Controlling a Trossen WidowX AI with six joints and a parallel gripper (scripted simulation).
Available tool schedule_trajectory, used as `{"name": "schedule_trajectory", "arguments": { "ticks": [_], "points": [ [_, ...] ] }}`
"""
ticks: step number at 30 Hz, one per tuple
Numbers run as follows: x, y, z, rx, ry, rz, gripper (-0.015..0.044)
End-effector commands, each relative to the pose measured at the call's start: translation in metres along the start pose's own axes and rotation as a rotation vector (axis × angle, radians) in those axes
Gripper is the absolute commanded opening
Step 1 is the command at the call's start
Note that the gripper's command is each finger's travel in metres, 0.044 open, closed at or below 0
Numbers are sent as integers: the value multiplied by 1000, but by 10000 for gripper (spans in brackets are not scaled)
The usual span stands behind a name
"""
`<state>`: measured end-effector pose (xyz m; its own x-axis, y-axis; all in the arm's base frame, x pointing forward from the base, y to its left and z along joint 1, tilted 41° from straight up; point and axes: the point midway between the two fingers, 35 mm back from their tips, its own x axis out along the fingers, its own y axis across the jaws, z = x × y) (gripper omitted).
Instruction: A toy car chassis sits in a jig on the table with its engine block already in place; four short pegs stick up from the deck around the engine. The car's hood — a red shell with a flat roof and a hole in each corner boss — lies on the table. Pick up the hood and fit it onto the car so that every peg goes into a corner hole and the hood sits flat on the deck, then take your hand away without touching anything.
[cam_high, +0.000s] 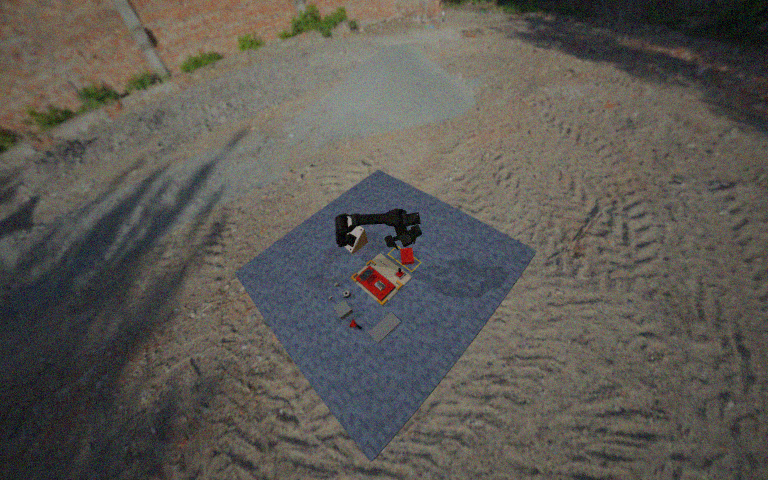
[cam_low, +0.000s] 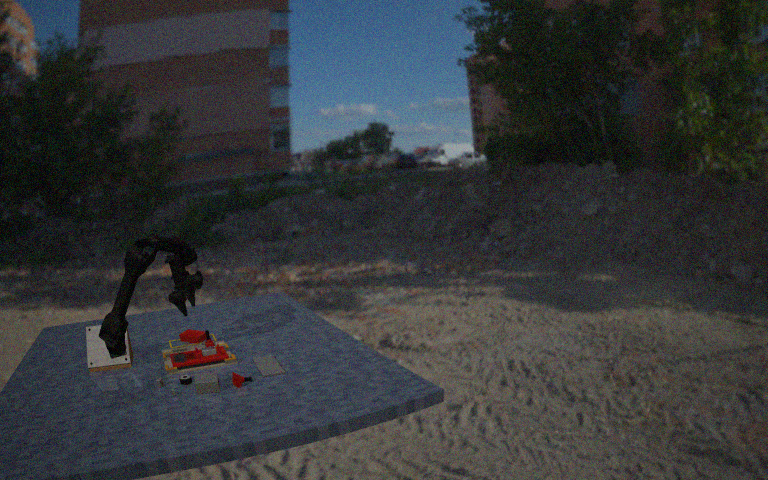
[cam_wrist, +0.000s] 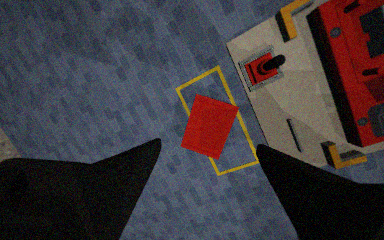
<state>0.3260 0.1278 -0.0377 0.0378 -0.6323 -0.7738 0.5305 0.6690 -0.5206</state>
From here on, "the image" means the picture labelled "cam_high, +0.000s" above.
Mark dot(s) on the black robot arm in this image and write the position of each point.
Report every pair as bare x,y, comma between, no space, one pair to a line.
396,217

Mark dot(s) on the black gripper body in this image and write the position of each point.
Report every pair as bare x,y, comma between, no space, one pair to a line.
414,230

